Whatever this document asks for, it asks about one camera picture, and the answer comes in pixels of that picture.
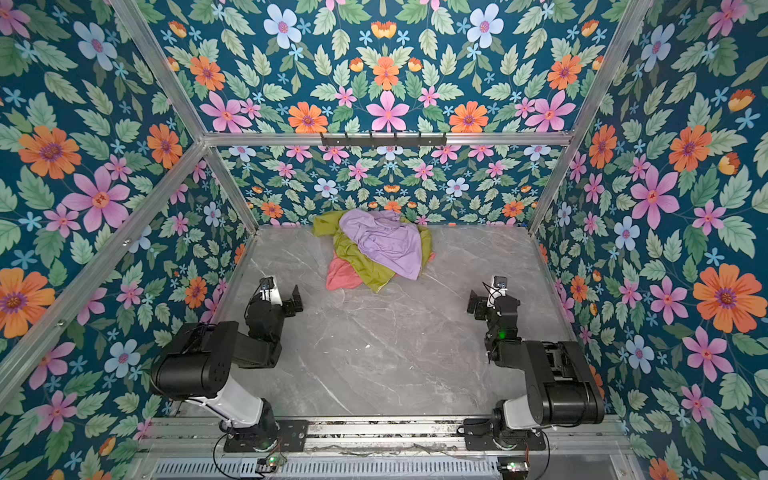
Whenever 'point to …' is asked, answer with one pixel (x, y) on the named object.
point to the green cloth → (369, 272)
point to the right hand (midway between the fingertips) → (489, 291)
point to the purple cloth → (396, 244)
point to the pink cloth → (341, 275)
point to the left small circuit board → (269, 464)
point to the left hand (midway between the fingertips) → (281, 280)
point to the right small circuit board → (516, 464)
